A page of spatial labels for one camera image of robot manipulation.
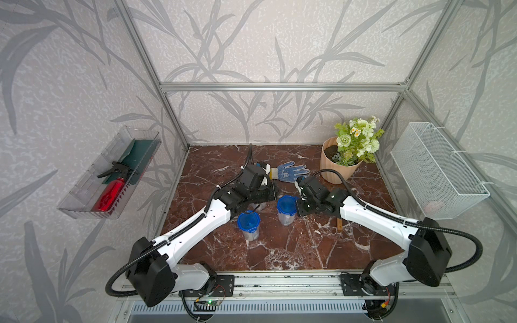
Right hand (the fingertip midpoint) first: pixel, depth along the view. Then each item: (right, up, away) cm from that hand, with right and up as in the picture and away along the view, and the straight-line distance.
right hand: (296, 205), depth 83 cm
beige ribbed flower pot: (+25, +14, +10) cm, 30 cm away
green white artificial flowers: (+27, +27, +3) cm, 39 cm away
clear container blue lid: (-4, -2, +2) cm, 5 cm away
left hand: (-6, +7, -8) cm, 12 cm away
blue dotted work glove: (-1, +12, +25) cm, 28 cm away
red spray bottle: (-58, +10, -23) cm, 64 cm away
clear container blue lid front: (-20, -6, -4) cm, 21 cm away
